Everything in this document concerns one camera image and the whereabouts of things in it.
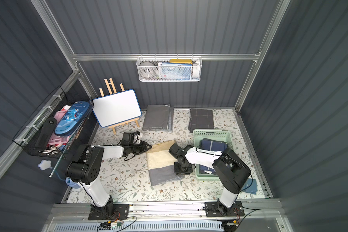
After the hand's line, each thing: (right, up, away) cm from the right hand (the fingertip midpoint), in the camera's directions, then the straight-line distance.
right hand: (181, 172), depth 87 cm
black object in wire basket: (-62, +28, -22) cm, 71 cm away
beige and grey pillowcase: (-13, +5, +3) cm, 14 cm away
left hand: (-20, +13, +9) cm, 26 cm away
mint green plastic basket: (+29, +22, +13) cm, 38 cm away
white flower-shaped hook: (-63, +11, -22) cm, 68 cm away
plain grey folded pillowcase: (-17, +34, +26) cm, 46 cm away
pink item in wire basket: (-57, +22, -21) cm, 65 cm away
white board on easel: (-44, +40, +9) cm, 60 cm away
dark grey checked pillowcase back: (+16, +33, +26) cm, 45 cm away
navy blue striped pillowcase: (+21, +15, +8) cm, 28 cm away
